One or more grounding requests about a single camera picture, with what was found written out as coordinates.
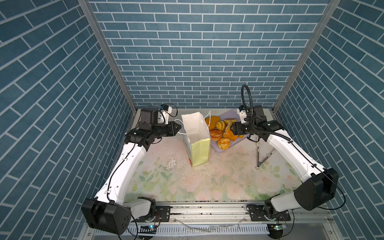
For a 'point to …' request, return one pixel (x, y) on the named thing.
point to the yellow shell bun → (220, 125)
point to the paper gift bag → (196, 138)
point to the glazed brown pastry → (216, 134)
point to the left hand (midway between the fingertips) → (181, 126)
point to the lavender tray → (223, 115)
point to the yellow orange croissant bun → (229, 121)
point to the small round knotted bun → (223, 143)
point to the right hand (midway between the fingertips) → (234, 125)
